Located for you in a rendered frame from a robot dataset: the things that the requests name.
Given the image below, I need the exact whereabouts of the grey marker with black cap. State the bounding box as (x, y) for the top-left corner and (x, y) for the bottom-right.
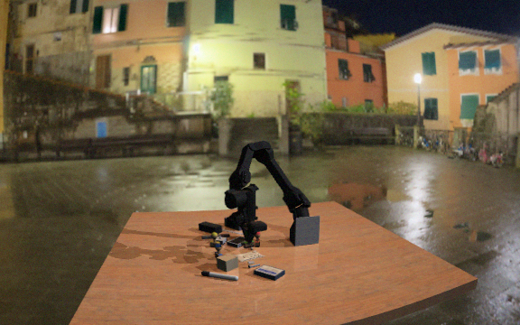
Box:
(201, 271), (238, 281)

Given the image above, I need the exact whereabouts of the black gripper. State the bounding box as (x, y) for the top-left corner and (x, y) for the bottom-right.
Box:
(239, 204), (267, 243)

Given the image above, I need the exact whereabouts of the tan cardboard box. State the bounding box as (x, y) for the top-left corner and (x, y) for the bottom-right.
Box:
(216, 253), (238, 272)

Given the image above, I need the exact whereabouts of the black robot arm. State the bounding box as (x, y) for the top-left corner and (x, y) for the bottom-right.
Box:
(225, 141), (311, 228)

